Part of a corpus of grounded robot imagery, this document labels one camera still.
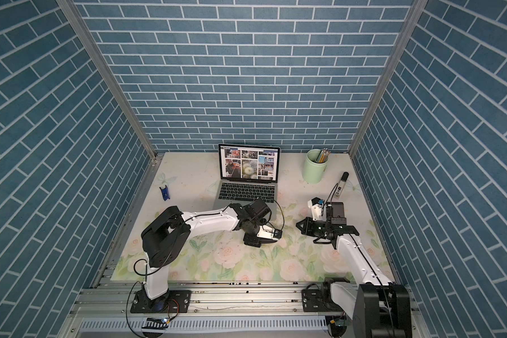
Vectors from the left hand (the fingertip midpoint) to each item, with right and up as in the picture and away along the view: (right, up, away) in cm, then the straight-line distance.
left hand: (265, 235), depth 89 cm
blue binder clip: (-49, +17, +13) cm, 54 cm away
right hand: (+14, +6, -5) cm, 16 cm away
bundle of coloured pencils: (+28, +35, +10) cm, 46 cm away
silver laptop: (-9, +27, +16) cm, 32 cm away
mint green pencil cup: (+24, +28, +13) cm, 39 cm away
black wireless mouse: (+1, +1, -10) cm, 10 cm away
